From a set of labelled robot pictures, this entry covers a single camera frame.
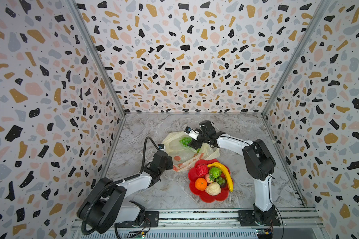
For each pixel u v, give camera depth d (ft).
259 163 1.75
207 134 2.56
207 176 2.67
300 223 2.45
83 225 1.19
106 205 1.37
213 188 2.56
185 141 3.28
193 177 2.85
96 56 2.82
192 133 2.80
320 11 2.36
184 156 3.16
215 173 2.74
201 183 2.66
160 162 2.22
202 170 2.75
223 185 2.63
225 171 2.78
